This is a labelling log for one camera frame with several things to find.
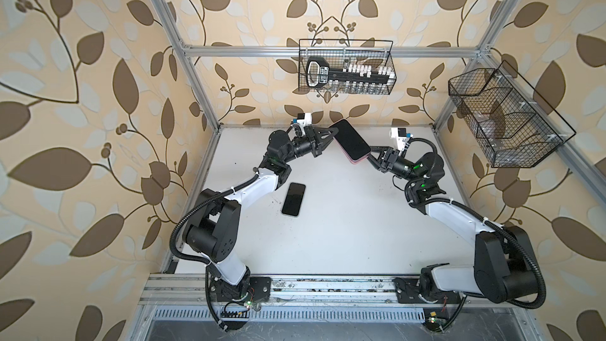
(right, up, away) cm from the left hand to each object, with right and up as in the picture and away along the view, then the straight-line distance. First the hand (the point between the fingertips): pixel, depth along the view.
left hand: (334, 129), depth 70 cm
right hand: (+9, -7, +3) cm, 11 cm away
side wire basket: (+57, +1, +4) cm, 57 cm away
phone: (+6, -6, -1) cm, 8 cm away
